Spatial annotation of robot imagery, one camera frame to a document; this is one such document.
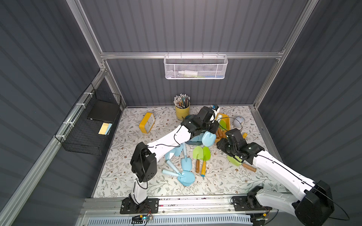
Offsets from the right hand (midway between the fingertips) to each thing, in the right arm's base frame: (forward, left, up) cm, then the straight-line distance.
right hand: (219, 145), depth 81 cm
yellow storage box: (+11, 0, +13) cm, 17 cm away
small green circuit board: (-35, +44, -15) cm, 58 cm away
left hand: (+8, +1, +10) cm, 13 cm away
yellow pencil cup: (+27, +22, -1) cm, 35 cm away
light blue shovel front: (-15, +19, -13) cm, 28 cm away
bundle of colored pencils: (+35, +22, +3) cm, 41 cm away
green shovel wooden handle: (+27, -9, -13) cm, 32 cm away
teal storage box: (+10, +12, -10) cm, 19 cm away
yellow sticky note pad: (+4, +63, +12) cm, 64 cm away
